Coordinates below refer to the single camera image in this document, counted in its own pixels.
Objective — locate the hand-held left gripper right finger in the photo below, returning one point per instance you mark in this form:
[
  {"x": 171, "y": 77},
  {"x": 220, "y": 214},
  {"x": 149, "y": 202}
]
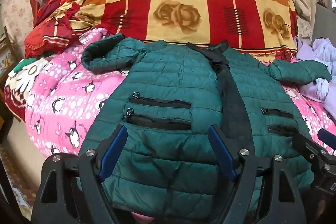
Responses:
[{"x": 221, "y": 153}]

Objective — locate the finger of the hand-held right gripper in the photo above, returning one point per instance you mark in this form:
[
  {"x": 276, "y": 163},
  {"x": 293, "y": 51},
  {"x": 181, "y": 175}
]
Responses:
[
  {"x": 328, "y": 137},
  {"x": 309, "y": 146}
]

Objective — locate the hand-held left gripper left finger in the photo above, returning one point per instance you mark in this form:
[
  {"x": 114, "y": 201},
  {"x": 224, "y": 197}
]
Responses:
[{"x": 113, "y": 151}]

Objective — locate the green puffer jacket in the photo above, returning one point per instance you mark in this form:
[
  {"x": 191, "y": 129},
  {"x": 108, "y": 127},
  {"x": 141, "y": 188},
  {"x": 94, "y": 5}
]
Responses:
[{"x": 168, "y": 77}]

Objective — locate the pink penguin quilt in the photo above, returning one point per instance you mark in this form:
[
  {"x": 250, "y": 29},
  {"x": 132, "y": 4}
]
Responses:
[{"x": 63, "y": 98}]

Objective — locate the lavender garment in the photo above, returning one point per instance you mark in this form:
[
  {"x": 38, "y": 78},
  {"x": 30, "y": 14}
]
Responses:
[{"x": 319, "y": 56}]

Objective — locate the dark red patterned cloth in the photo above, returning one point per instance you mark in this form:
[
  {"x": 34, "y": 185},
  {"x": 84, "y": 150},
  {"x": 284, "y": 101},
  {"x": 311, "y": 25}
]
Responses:
[{"x": 14, "y": 100}]

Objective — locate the floral fabric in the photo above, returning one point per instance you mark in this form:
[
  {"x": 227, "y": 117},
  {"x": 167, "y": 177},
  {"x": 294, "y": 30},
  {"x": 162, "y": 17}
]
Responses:
[{"x": 305, "y": 27}]

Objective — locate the white and green glove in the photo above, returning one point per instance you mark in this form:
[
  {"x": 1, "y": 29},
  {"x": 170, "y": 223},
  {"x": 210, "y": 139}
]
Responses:
[{"x": 27, "y": 74}]

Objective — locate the red yellow rose checked blanket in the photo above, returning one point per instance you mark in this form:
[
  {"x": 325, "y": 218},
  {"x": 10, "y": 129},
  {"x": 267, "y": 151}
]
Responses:
[{"x": 178, "y": 3}]

